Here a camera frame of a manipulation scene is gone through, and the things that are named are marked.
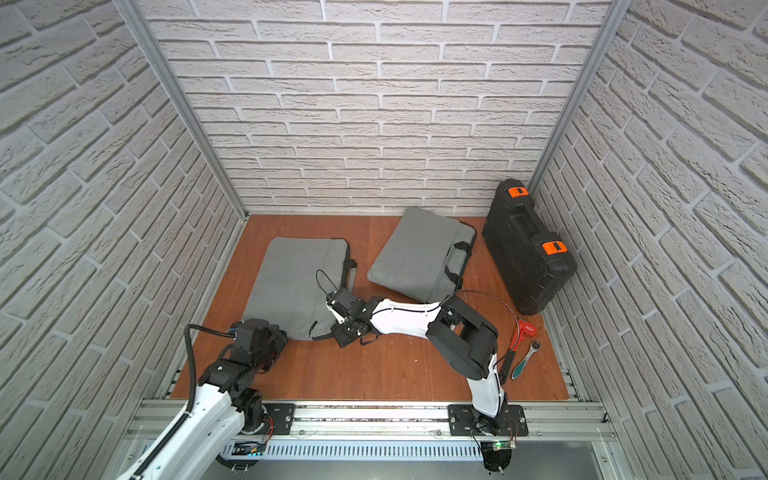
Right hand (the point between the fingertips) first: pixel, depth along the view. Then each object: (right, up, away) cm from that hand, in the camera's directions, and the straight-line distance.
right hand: (344, 332), depth 87 cm
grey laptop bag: (-19, +15, +9) cm, 26 cm away
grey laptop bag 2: (+26, +22, +14) cm, 37 cm away
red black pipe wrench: (+55, +1, +2) cm, 55 cm away
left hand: (-16, +2, -2) cm, 16 cm away
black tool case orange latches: (+53, +21, -8) cm, 58 cm away
